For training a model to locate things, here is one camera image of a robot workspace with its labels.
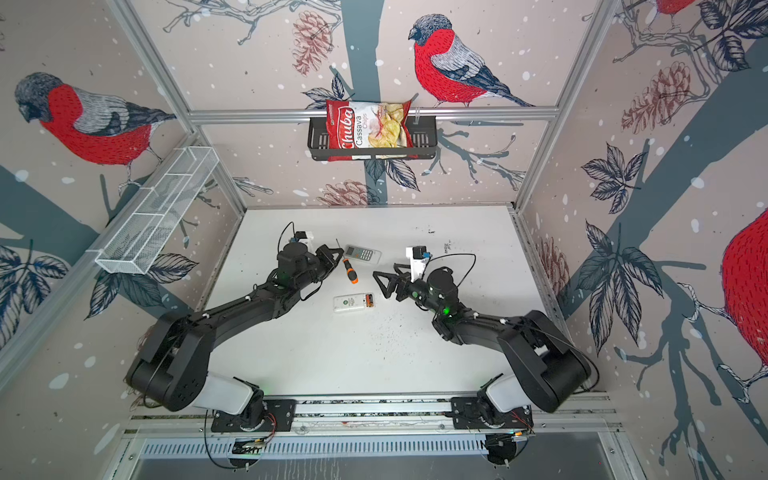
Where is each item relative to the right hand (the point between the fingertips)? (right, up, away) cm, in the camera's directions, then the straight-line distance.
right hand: (379, 276), depth 81 cm
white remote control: (-9, -10, +11) cm, 18 cm away
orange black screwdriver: (-8, 0, +3) cm, 9 cm away
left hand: (-10, +8, +3) cm, 13 cm away
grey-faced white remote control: (-6, +4, +23) cm, 24 cm away
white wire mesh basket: (-60, +11, -8) cm, 62 cm away
